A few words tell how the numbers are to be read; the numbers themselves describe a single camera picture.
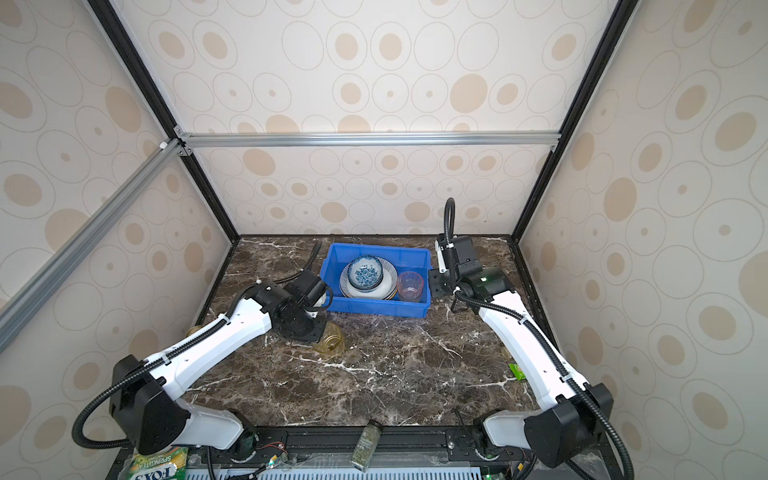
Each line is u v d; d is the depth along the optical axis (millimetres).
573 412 381
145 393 395
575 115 853
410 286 965
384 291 991
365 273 1000
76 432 381
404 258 1083
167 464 695
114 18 686
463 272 558
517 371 851
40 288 541
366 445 702
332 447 744
